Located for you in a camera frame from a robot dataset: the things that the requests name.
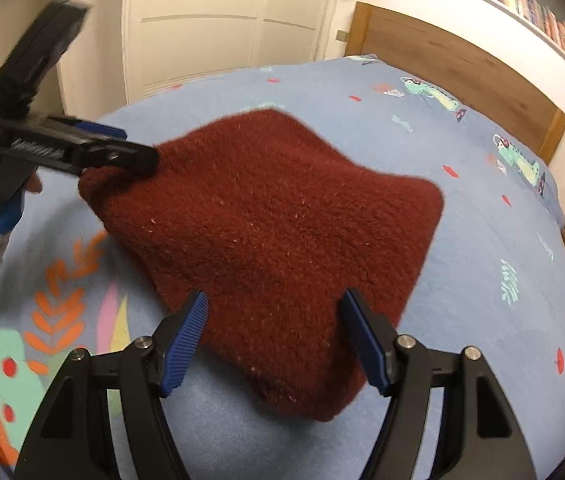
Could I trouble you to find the dark red knitted sweater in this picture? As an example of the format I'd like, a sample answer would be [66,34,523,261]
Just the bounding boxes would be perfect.
[78,110,444,422]

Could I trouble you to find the white wardrobe doors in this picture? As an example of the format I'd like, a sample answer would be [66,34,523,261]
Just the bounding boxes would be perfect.
[56,0,337,111]

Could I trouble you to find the light blue patterned bedsheet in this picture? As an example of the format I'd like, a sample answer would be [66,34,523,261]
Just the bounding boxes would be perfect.
[0,56,565,479]

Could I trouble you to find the wooden headboard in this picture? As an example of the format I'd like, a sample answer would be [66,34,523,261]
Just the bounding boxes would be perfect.
[345,1,565,162]

